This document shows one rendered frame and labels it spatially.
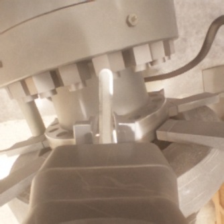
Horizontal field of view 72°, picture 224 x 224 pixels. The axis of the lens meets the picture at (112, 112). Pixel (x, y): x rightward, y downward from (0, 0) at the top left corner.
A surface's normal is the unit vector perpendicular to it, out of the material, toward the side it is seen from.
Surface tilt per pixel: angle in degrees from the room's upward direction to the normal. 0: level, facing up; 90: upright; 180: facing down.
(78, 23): 10
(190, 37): 0
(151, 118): 40
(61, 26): 5
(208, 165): 48
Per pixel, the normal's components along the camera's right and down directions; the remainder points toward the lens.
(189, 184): 0.18, -0.37
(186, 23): -0.05, 0.29
